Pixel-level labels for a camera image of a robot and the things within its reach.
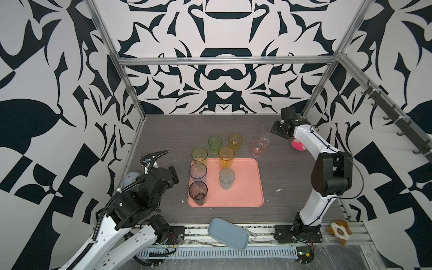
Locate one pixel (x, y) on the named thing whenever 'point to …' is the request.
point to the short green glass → (215, 142)
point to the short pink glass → (259, 145)
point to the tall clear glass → (266, 131)
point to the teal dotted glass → (226, 176)
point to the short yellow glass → (235, 140)
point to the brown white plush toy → (340, 229)
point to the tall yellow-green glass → (199, 155)
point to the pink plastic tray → (247, 190)
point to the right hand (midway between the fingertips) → (278, 127)
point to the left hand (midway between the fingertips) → (163, 167)
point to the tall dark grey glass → (198, 190)
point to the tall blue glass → (198, 171)
